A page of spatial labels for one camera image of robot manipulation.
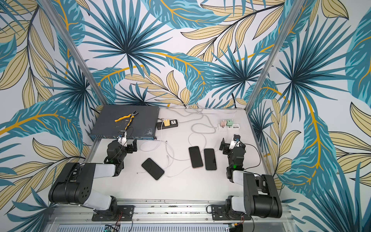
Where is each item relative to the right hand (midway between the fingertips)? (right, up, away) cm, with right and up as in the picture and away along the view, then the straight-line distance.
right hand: (223, 138), depth 89 cm
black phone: (-43, -19, 0) cm, 47 cm away
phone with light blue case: (-7, -14, +5) cm, 16 cm away
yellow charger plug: (-37, +9, +16) cm, 41 cm away
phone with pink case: (-16, -12, +4) cm, 21 cm away
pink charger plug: (+4, +9, +15) cm, 18 cm away
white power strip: (+13, +7, +18) cm, 23 cm away
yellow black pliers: (-63, +15, +18) cm, 67 cm away
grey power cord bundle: (-8, +3, +19) cm, 21 cm away
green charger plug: (+8, +10, +15) cm, 19 cm away
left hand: (-59, -1, +4) cm, 60 cm away
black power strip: (-32, +9, +19) cm, 38 cm away
